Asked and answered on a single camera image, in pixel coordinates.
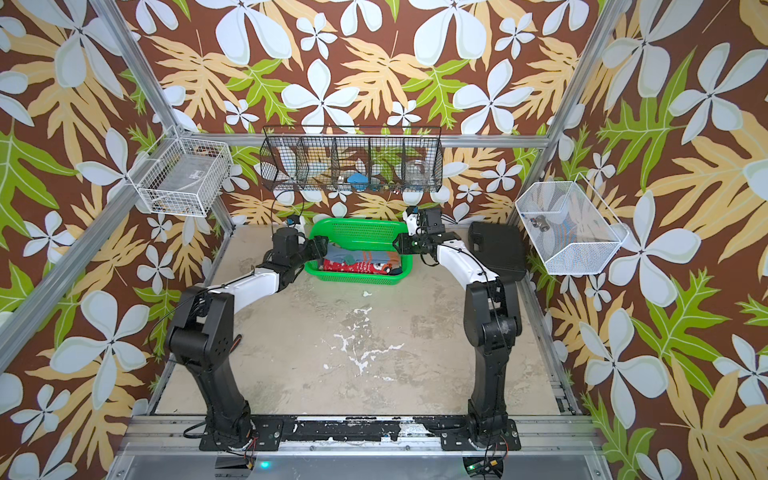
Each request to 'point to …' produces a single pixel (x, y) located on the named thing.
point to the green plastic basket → (360, 233)
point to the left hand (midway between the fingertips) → (321, 234)
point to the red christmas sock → (364, 267)
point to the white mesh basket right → (572, 230)
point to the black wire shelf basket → (352, 159)
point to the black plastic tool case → (499, 246)
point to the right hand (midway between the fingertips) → (397, 240)
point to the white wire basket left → (189, 176)
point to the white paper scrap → (366, 294)
